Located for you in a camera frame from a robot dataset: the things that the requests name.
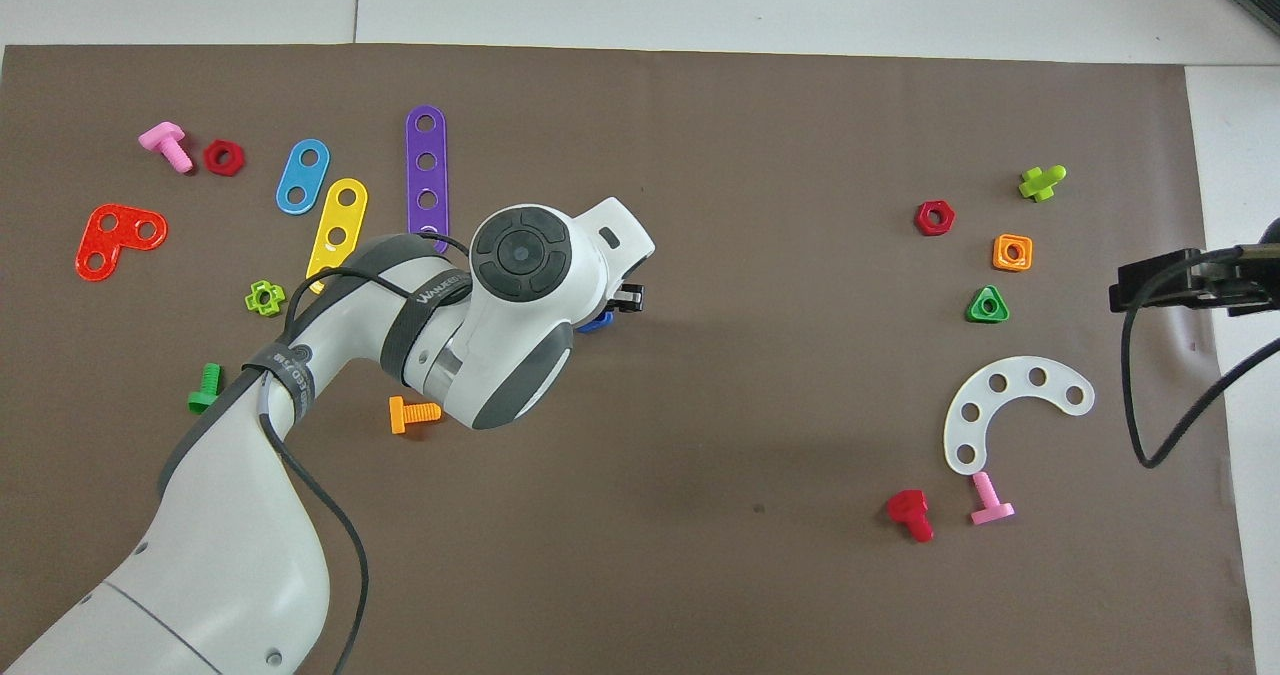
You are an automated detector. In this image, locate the red plastic screw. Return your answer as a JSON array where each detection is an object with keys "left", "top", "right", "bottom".
[{"left": 885, "top": 488, "right": 936, "bottom": 544}]

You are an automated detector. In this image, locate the pink plastic screw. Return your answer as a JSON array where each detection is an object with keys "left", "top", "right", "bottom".
[
  {"left": 969, "top": 471, "right": 1016, "bottom": 527},
  {"left": 138, "top": 121, "right": 195, "bottom": 175}
]

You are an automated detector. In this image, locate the brown table mat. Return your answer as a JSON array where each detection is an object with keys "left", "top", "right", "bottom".
[{"left": 0, "top": 43, "right": 1256, "bottom": 675}]

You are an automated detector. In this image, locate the orange-red heart-shaped plastic plate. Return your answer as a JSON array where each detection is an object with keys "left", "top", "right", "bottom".
[{"left": 75, "top": 203, "right": 169, "bottom": 283}]

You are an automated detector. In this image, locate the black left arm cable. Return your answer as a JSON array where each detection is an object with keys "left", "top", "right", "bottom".
[{"left": 258, "top": 233, "right": 471, "bottom": 675}]

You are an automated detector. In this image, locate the lime green cross-head screw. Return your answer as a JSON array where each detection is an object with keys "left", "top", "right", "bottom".
[{"left": 1018, "top": 164, "right": 1068, "bottom": 203}]

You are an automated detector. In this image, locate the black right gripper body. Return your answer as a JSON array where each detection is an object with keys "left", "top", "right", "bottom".
[{"left": 1203, "top": 245, "right": 1280, "bottom": 314}]

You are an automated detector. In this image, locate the green triangular plastic nut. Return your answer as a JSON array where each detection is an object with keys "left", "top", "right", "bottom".
[{"left": 966, "top": 285, "right": 1011, "bottom": 324}]

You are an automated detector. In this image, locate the blue two-hole plastic plate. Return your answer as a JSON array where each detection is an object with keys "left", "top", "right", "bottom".
[{"left": 275, "top": 138, "right": 331, "bottom": 216}]

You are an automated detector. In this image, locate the orange plastic screw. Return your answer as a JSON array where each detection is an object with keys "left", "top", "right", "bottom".
[{"left": 388, "top": 395, "right": 442, "bottom": 436}]

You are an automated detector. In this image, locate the purple four-hole plastic plate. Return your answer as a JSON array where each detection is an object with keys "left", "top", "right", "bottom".
[{"left": 405, "top": 105, "right": 451, "bottom": 254}]

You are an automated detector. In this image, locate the white curved five-hole plate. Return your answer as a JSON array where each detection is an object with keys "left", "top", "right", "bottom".
[{"left": 943, "top": 356, "right": 1097, "bottom": 477}]

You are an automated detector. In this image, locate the yellow three-hole plastic plate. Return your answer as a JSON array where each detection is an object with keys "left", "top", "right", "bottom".
[{"left": 305, "top": 177, "right": 369, "bottom": 296}]

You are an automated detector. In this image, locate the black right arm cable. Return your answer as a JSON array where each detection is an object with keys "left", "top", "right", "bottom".
[{"left": 1120, "top": 250, "right": 1280, "bottom": 469}]

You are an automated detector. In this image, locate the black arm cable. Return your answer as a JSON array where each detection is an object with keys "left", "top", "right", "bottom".
[
  {"left": 1120, "top": 250, "right": 1280, "bottom": 469},
  {"left": 258, "top": 233, "right": 471, "bottom": 675}
]

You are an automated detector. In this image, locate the dark green plastic screw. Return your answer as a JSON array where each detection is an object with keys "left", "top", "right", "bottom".
[{"left": 187, "top": 362, "right": 229, "bottom": 415}]

